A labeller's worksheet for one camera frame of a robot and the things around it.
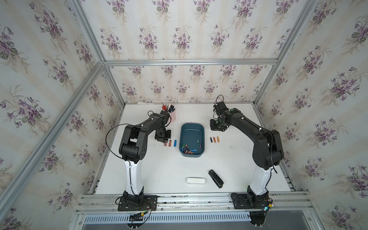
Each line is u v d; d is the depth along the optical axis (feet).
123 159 1.81
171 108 3.41
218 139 3.23
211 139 3.22
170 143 3.14
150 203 2.40
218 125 2.64
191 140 3.15
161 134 2.77
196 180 2.57
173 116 3.65
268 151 1.63
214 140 3.22
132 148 1.77
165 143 3.10
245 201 2.37
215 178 2.57
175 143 3.14
